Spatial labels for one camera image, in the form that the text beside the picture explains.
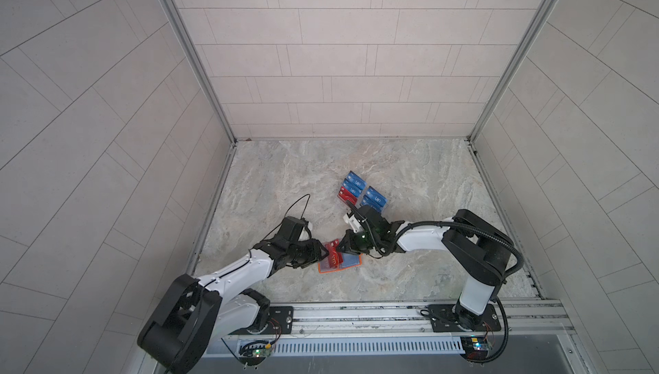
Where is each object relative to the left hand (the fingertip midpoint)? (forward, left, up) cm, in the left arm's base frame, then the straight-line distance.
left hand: (331, 253), depth 82 cm
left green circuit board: (-26, +18, +1) cm, 32 cm away
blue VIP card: (+24, -8, +7) cm, 27 cm away
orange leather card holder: (-2, -6, +1) cm, 7 cm away
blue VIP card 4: (+16, -12, +5) cm, 21 cm away
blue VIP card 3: (+22, -6, +6) cm, 24 cm away
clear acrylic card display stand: (+16, -9, +4) cm, 19 cm away
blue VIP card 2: (+17, -15, +8) cm, 24 cm away
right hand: (0, -1, 0) cm, 1 cm away
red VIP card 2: (-1, -1, 0) cm, 2 cm away
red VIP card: (+20, -4, +3) cm, 21 cm away
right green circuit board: (-24, -39, -1) cm, 46 cm away
